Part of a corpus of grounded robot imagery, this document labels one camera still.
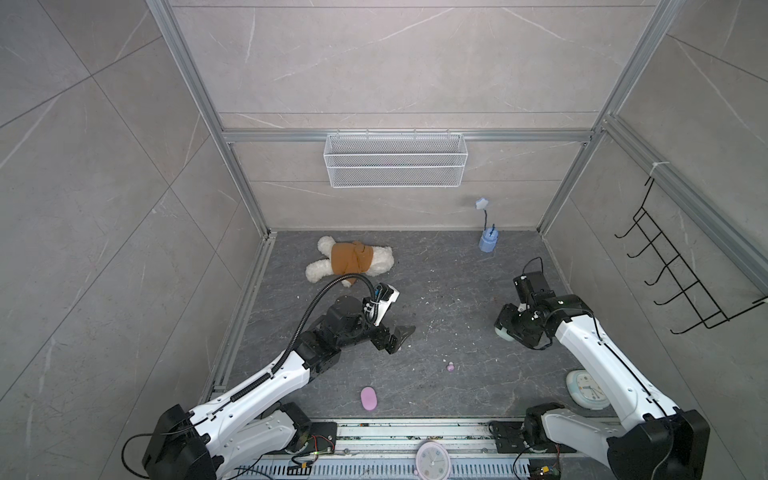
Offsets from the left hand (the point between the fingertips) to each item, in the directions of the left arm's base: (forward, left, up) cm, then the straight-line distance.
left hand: (401, 310), depth 74 cm
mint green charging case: (-5, -26, -4) cm, 27 cm away
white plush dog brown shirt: (+27, +16, -12) cm, 33 cm away
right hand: (-1, -29, -9) cm, 30 cm away
